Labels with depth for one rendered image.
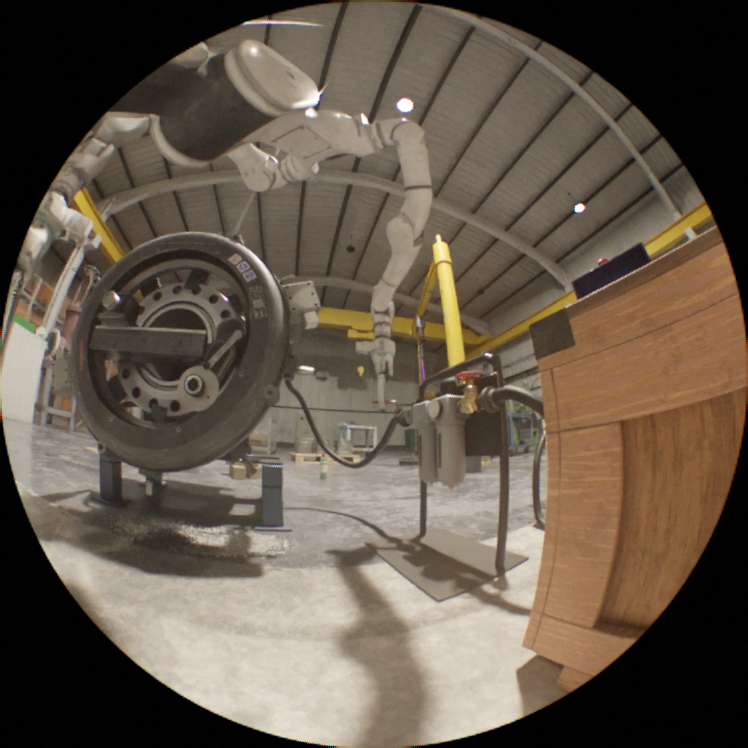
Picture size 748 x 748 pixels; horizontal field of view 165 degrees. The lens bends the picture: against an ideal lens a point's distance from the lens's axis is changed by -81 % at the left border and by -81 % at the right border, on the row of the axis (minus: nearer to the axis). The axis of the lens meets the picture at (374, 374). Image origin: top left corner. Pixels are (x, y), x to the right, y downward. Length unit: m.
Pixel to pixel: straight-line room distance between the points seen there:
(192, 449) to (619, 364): 0.76
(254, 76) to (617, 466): 0.57
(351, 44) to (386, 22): 1.06
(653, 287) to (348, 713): 0.53
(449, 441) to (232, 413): 0.54
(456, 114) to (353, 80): 2.93
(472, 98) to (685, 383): 8.50
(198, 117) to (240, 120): 0.06
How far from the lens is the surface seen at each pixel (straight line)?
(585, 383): 0.29
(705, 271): 0.29
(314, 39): 8.11
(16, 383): 4.55
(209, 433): 0.67
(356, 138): 0.79
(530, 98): 8.97
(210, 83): 0.43
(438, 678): 0.43
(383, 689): 0.42
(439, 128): 8.82
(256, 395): 0.67
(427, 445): 0.75
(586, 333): 0.30
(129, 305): 0.79
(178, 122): 0.47
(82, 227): 0.53
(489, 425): 0.66
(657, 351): 0.27
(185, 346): 0.71
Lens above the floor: 0.34
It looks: 16 degrees up
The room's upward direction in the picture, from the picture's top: straight up
